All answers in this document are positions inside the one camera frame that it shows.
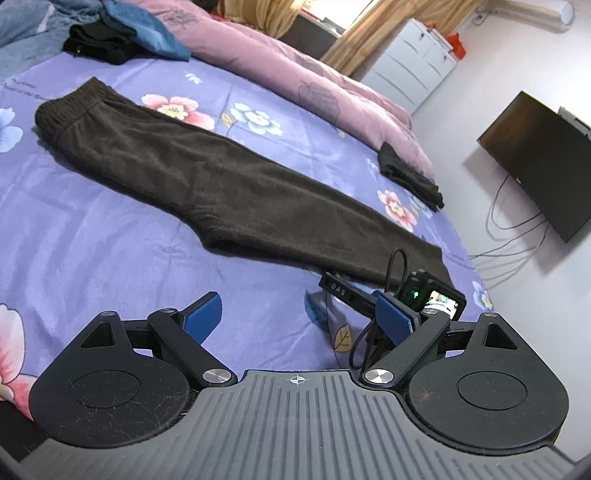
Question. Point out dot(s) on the pink quilt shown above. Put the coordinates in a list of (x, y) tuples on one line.
[(286, 69)]

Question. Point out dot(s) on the light blue denim cloth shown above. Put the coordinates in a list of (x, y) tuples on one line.
[(37, 27)]

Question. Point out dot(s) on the white air conditioner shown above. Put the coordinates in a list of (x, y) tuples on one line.
[(531, 11)]

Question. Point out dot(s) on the blue folded cloth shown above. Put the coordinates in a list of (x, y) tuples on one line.
[(147, 32)]

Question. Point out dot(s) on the black folded garment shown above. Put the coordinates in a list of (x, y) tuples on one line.
[(408, 177), (99, 41)]

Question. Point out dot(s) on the red item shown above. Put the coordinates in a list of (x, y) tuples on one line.
[(457, 46)]

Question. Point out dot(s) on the dark desk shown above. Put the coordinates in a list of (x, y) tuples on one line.
[(311, 37)]

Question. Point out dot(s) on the dark brown pants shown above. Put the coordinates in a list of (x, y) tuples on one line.
[(231, 184)]

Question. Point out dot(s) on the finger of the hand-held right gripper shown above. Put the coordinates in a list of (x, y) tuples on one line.
[(344, 290)]

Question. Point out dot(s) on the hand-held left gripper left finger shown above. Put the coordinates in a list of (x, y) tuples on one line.
[(203, 318)]

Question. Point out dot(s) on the black flat television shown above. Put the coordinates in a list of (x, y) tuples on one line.
[(540, 161)]

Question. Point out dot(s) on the purple floral bed sheet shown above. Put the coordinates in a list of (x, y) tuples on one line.
[(115, 240)]

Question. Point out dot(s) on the white drawer cabinet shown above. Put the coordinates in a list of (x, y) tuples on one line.
[(406, 69)]

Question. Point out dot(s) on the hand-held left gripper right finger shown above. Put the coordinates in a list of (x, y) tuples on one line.
[(392, 319)]

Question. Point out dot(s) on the white wall box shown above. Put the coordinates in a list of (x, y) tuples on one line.
[(575, 121)]

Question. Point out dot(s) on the tan curtain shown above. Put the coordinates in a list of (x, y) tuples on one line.
[(369, 41), (258, 9)]

